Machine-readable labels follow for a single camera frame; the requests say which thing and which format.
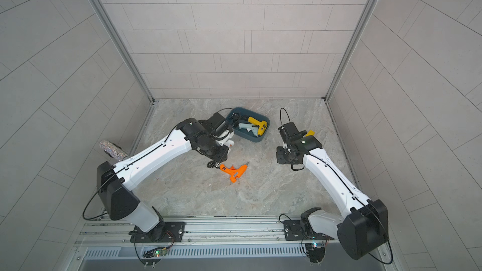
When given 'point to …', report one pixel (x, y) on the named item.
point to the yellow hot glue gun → (262, 125)
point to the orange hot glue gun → (234, 173)
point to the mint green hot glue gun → (249, 127)
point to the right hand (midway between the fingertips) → (281, 156)
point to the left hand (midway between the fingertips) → (228, 157)
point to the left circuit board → (152, 257)
